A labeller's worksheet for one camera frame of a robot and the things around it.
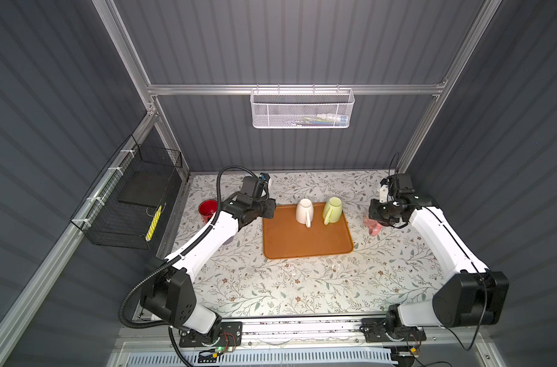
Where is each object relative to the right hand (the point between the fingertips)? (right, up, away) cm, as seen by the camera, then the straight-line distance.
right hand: (376, 211), depth 83 cm
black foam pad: (-81, +9, -6) cm, 82 cm away
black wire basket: (-85, +3, -10) cm, 86 cm away
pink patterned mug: (-2, -6, -2) cm, 6 cm away
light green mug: (-13, 0, +13) cm, 19 cm away
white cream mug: (-25, -1, +11) cm, 28 cm away
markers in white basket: (-19, +36, +8) cm, 42 cm away
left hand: (-38, +2, -1) cm, 38 cm away
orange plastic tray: (-33, -12, +13) cm, 38 cm away
